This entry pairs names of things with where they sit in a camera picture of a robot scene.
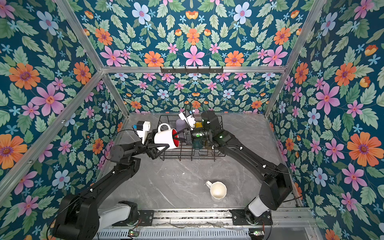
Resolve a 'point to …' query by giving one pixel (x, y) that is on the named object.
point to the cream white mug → (218, 190)
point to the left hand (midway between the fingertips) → (169, 141)
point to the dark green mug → (197, 144)
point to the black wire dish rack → (187, 151)
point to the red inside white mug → (169, 136)
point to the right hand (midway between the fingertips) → (173, 135)
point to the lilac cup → (181, 124)
